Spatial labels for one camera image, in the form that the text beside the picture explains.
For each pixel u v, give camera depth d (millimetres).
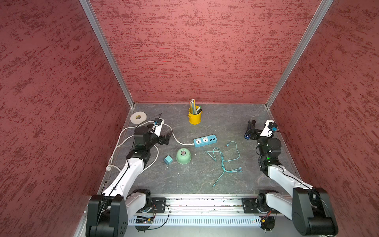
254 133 729
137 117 1111
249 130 753
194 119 1043
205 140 969
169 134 756
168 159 880
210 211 727
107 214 393
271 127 668
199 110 1033
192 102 1002
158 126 698
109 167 888
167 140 757
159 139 738
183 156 809
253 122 1039
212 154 920
